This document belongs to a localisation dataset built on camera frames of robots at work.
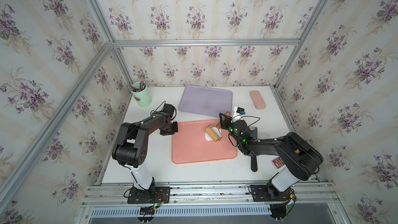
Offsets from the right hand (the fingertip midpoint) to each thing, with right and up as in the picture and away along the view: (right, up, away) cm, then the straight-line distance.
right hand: (221, 115), depth 88 cm
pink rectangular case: (+30, +9, +24) cm, 40 cm away
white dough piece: (-7, -13, +3) cm, 15 cm away
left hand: (-28, -11, +8) cm, 31 cm away
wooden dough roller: (-3, -10, +2) cm, 11 cm away
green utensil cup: (-51, +14, +10) cm, 53 cm away
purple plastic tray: (-7, +8, +25) cm, 27 cm away
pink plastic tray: (-18, -18, +3) cm, 26 cm away
